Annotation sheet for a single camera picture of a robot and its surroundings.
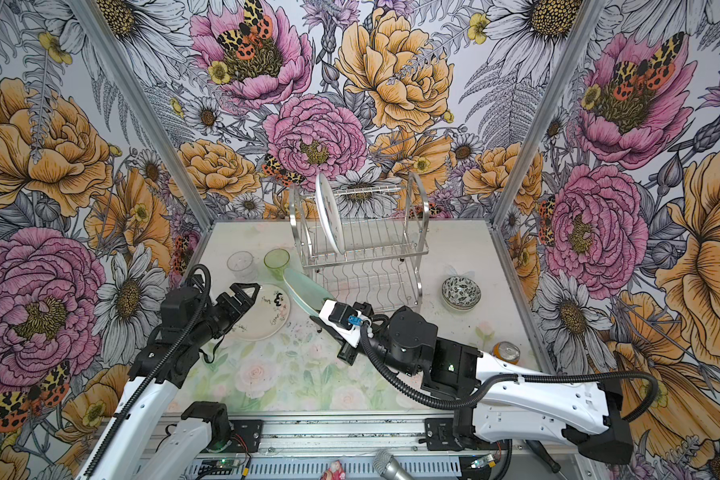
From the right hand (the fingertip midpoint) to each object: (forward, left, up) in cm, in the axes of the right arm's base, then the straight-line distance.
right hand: (317, 322), depth 56 cm
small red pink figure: (-20, -1, -32) cm, 38 cm away
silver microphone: (-19, -13, -31) cm, 39 cm away
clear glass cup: (+38, +33, -31) cm, 59 cm away
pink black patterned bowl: (+25, -39, -32) cm, 56 cm away
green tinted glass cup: (+36, +20, -25) cm, 48 cm away
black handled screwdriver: (-17, -49, -34) cm, 62 cm away
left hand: (+13, +20, -15) cm, 28 cm away
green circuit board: (-18, +27, -36) cm, 48 cm away
